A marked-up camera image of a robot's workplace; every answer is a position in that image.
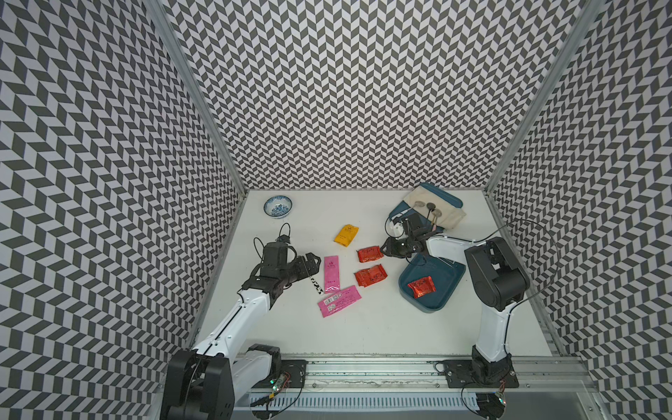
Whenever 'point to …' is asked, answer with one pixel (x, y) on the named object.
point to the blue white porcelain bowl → (278, 206)
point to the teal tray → (404, 206)
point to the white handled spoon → (417, 204)
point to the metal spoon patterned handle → (317, 286)
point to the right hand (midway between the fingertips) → (383, 253)
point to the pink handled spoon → (436, 213)
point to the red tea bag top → (422, 287)
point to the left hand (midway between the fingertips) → (310, 265)
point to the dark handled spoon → (430, 206)
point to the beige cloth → (451, 213)
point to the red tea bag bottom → (369, 276)
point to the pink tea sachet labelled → (339, 302)
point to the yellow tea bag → (346, 234)
